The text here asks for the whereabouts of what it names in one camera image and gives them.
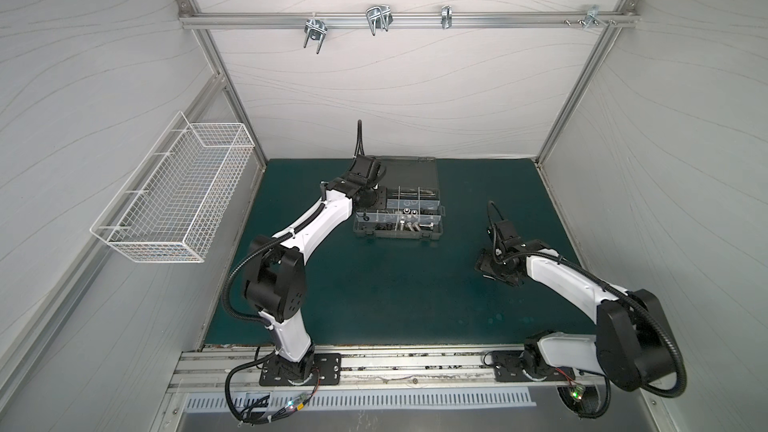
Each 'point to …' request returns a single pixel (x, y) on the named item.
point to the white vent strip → (225, 403)
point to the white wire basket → (169, 207)
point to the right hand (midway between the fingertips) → (492, 261)
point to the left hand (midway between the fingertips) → (383, 193)
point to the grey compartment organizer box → (413, 207)
